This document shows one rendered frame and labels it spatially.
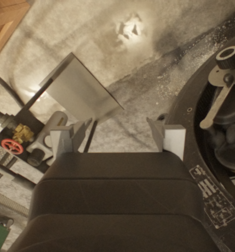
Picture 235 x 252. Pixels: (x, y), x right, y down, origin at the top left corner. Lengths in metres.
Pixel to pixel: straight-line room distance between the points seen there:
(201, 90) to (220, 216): 0.30
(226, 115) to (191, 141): 0.08
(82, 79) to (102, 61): 0.15
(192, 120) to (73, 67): 0.71
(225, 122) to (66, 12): 0.77
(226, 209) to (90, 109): 0.92
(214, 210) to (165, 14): 0.74
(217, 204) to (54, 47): 0.91
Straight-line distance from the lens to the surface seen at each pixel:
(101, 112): 1.09
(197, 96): 0.48
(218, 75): 0.50
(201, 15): 0.90
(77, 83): 1.02
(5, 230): 3.30
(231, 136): 0.39
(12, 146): 0.69
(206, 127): 0.37
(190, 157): 0.36
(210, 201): 0.31
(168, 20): 0.88
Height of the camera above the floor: 0.86
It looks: 49 degrees down
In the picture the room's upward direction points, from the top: 169 degrees counter-clockwise
